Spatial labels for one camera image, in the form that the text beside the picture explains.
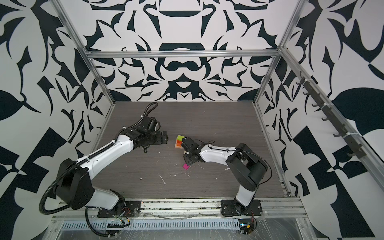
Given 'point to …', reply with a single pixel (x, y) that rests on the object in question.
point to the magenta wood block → (186, 166)
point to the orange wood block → (178, 143)
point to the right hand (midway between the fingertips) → (189, 156)
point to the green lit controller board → (246, 225)
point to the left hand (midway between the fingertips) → (162, 135)
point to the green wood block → (180, 137)
